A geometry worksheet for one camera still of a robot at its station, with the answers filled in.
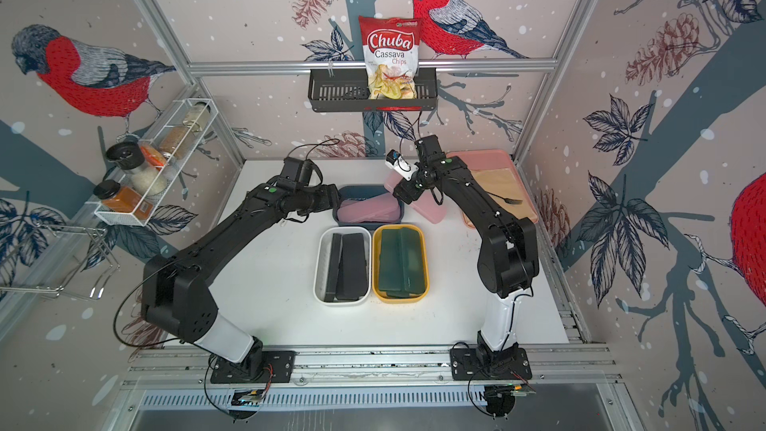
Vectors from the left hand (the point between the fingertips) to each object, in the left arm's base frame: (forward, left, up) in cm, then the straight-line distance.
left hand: (337, 193), depth 86 cm
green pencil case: (-12, -23, -14) cm, 29 cm away
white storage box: (-10, +5, -15) cm, 18 cm away
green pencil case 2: (-20, -16, -14) cm, 29 cm away
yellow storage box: (-25, -13, -14) cm, 31 cm away
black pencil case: (-20, -5, -14) cm, 25 cm away
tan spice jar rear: (+6, +41, +16) cm, 44 cm away
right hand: (+7, -19, -2) cm, 20 cm away
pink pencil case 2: (-2, -26, -5) cm, 27 cm away
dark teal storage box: (+13, 0, -16) cm, 21 cm away
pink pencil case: (+7, -13, -17) cm, 22 cm away
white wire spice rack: (-3, +41, +17) cm, 45 cm away
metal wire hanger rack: (-27, +49, +7) cm, 57 cm away
